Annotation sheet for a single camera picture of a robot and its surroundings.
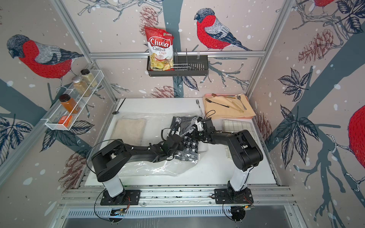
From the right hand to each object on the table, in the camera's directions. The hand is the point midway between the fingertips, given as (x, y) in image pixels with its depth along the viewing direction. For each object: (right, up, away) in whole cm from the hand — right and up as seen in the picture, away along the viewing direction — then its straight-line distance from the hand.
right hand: (189, 135), depth 95 cm
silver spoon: (+44, +28, +26) cm, 58 cm away
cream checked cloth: (+31, +6, +3) cm, 32 cm away
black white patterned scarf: (-4, +8, -9) cm, 13 cm away
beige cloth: (-41, +3, +2) cm, 41 cm away
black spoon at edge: (-57, +15, +15) cm, 60 cm away
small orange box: (-58, +12, -30) cm, 66 cm away
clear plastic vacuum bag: (-25, +4, +5) cm, 26 cm away
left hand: (-2, -1, -5) cm, 5 cm away
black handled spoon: (+18, +25, +24) cm, 39 cm away
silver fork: (+8, +23, +23) cm, 33 cm away
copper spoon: (+23, +30, +27) cm, 47 cm away
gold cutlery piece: (+42, +17, +19) cm, 49 cm away
